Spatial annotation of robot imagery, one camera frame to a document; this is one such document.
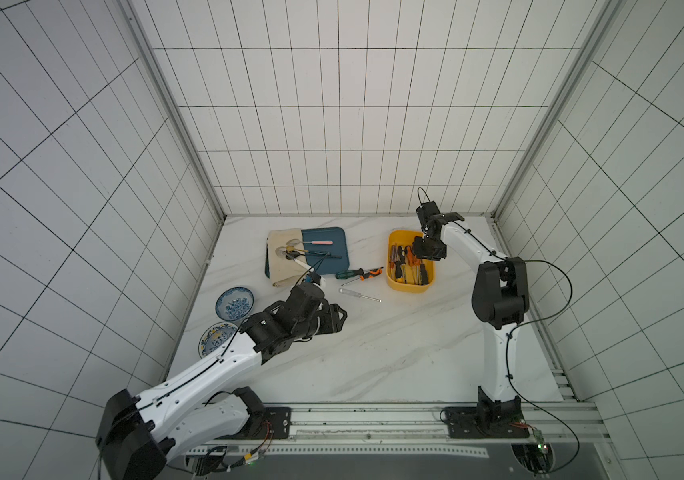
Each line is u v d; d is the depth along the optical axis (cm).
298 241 110
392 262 104
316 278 70
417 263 103
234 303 94
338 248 110
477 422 72
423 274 100
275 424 73
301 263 103
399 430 73
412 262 103
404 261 104
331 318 66
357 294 98
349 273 100
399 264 103
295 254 106
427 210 82
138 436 38
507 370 61
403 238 108
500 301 58
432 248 85
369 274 100
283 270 100
